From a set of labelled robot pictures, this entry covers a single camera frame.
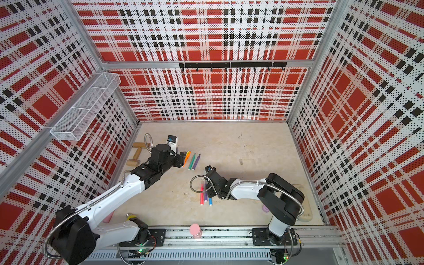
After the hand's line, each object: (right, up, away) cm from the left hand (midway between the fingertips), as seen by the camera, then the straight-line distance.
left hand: (182, 151), depth 83 cm
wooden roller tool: (-33, -8, +15) cm, 37 cm away
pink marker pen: (+10, -22, +3) cm, 25 cm away
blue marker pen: (+14, -26, +1) cm, 30 cm away
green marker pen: (+2, -8, +15) cm, 17 cm away
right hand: (+15, -20, +6) cm, 25 cm away
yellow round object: (-25, -31, -5) cm, 40 cm away
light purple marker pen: (+12, -24, +3) cm, 27 cm away
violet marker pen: (+5, -8, +16) cm, 18 cm away
